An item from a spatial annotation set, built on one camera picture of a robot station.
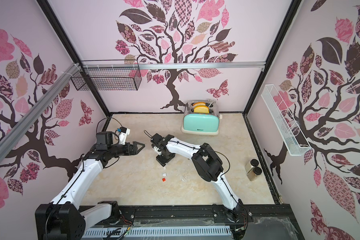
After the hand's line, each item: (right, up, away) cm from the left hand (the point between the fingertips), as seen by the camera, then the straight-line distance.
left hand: (138, 149), depth 81 cm
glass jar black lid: (+65, -8, +2) cm, 66 cm away
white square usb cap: (+14, -17, +7) cm, 23 cm away
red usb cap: (+13, -19, +5) cm, 24 cm away
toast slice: (+36, +25, +16) cm, 47 cm away
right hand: (+14, -10, +11) cm, 20 cm away
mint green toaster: (+37, +14, +19) cm, 44 cm away
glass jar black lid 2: (+64, -14, +1) cm, 65 cm away
